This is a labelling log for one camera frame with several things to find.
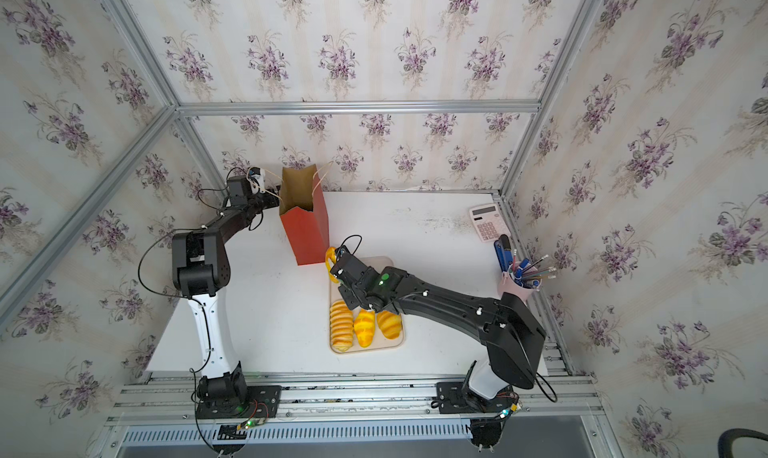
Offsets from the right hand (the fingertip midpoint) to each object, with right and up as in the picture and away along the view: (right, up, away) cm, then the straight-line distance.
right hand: (356, 286), depth 80 cm
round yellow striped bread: (+9, -11, +2) cm, 15 cm away
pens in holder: (+49, +3, +7) cm, 49 cm away
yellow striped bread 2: (+2, -12, +3) cm, 12 cm away
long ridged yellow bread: (-4, -12, +2) cm, 13 cm away
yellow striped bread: (-4, +11, -10) cm, 15 cm away
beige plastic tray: (+7, -17, +2) cm, 18 cm away
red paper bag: (-15, +22, +1) cm, 27 cm away
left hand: (-31, +28, +26) cm, 50 cm away
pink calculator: (+47, +17, +30) cm, 58 cm away
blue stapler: (+48, +8, +19) cm, 52 cm away
